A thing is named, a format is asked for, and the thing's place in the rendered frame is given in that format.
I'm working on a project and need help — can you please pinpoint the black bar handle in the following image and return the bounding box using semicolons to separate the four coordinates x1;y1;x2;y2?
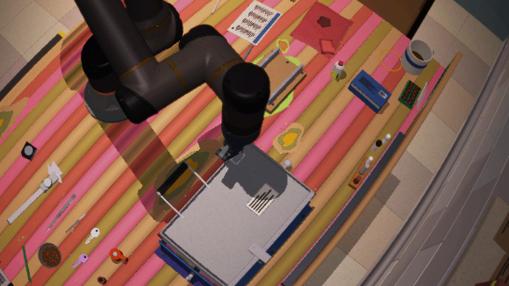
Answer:
155;160;211;218

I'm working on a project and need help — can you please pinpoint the white caliper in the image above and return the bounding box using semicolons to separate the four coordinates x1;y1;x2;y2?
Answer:
6;160;64;225

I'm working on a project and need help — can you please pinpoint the blue flat box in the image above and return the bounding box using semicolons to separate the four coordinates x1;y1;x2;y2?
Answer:
348;69;392;114

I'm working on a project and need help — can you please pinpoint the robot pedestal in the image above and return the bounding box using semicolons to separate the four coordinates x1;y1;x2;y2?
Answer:
83;83;130;125

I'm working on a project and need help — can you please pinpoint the red cloth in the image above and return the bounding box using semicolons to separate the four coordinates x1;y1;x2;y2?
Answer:
290;2;355;56

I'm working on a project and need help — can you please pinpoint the round dish with red bits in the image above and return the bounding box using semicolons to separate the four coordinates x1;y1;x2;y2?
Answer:
37;242;63;269

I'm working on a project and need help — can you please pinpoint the brown board with grey rails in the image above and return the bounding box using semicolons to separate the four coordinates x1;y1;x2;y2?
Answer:
262;46;308;115

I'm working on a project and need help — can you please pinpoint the grey flat file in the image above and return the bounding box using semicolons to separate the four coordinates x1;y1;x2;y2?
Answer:
44;192;77;233

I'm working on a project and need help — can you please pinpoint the black square with grey disc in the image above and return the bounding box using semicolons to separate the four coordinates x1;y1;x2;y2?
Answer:
20;140;39;161

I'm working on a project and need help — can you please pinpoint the white card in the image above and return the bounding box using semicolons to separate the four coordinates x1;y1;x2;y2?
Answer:
414;81;429;111

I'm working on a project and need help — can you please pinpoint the white key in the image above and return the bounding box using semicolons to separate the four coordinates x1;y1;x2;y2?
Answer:
84;226;102;245

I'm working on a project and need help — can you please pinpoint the brown cabinet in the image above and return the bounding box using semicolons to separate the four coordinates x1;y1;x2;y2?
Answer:
356;0;430;38

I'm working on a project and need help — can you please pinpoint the white capped vial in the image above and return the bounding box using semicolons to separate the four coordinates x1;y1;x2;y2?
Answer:
359;154;375;175

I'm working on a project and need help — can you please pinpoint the yellow rubber ring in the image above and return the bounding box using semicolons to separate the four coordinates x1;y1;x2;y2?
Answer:
378;48;405;73

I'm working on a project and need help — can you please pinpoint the green tray with red pieces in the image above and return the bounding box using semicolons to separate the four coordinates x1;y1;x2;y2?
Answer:
398;79;422;110

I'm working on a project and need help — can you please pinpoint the grey kit lid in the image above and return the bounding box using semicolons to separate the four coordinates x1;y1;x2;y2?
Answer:
158;142;317;286

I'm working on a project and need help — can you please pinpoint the small grey tool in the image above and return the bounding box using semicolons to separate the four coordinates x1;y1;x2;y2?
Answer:
64;212;88;234

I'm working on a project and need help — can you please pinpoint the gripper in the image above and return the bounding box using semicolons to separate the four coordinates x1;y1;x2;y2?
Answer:
215;122;261;162

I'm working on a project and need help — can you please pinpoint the orange vial holder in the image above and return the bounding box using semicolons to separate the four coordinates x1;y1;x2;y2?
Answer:
348;167;369;190

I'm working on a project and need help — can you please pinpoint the grey lid latch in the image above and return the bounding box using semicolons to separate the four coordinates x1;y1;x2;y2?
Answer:
247;242;272;264

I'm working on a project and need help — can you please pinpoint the white bottle with red cap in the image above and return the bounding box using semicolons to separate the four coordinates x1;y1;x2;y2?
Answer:
330;59;347;82

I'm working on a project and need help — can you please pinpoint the white printed paper sheet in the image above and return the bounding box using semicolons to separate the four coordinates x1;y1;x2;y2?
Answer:
227;0;283;46

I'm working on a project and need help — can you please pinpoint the small red block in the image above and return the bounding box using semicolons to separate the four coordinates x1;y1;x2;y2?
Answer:
319;39;338;56

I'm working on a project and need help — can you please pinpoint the green pencil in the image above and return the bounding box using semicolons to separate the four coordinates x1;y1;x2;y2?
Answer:
21;244;32;284

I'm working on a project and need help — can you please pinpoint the white cup with blue band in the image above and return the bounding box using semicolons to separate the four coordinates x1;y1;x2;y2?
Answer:
400;39;435;76

